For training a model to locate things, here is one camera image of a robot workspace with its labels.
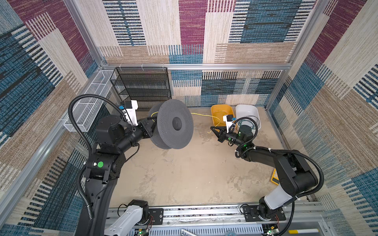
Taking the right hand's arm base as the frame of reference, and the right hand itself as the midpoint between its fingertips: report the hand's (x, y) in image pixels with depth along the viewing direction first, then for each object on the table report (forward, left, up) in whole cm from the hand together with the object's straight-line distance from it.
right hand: (211, 128), depth 85 cm
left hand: (-13, +24, +25) cm, 37 cm away
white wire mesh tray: (+18, +78, 0) cm, 80 cm away
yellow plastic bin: (+28, -10, -16) cm, 34 cm away
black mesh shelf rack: (+38, +41, +1) cm, 56 cm away
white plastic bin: (+30, -31, -20) cm, 47 cm away
